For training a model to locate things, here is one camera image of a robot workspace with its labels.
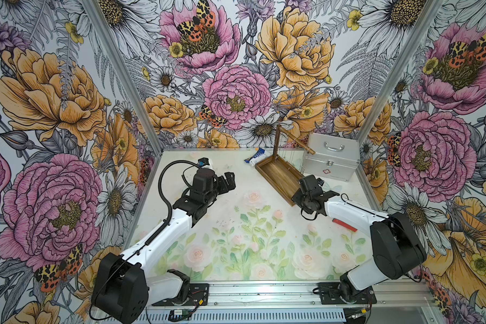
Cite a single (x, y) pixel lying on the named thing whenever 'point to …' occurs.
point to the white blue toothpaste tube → (256, 157)
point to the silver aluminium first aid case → (335, 156)
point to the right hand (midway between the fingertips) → (295, 202)
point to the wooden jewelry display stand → (281, 174)
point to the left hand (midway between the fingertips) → (224, 182)
